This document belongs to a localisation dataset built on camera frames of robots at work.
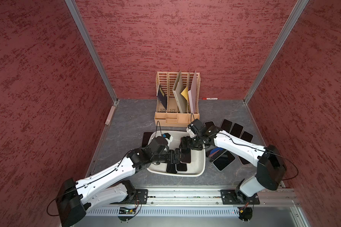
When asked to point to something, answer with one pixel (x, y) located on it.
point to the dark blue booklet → (162, 97)
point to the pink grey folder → (192, 95)
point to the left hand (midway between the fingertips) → (176, 159)
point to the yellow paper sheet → (185, 93)
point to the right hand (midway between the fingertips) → (185, 150)
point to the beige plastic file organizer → (173, 117)
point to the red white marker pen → (206, 98)
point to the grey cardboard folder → (177, 89)
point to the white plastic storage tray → (194, 163)
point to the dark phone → (226, 125)
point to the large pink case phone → (223, 160)
